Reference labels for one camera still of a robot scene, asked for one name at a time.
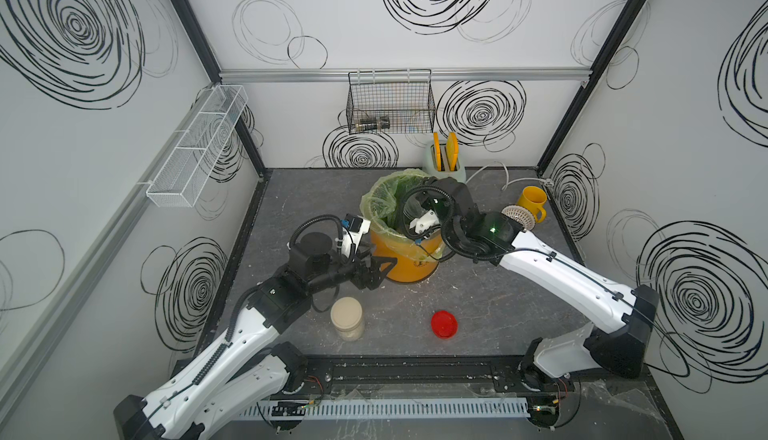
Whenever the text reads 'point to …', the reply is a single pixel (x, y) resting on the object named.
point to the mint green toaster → (430, 168)
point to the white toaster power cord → (508, 182)
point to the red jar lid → (444, 324)
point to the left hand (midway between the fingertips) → (385, 255)
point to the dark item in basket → (376, 122)
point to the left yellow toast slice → (437, 152)
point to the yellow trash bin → (414, 261)
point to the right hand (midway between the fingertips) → (444, 176)
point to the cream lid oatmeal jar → (346, 315)
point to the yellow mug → (533, 198)
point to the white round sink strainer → (519, 215)
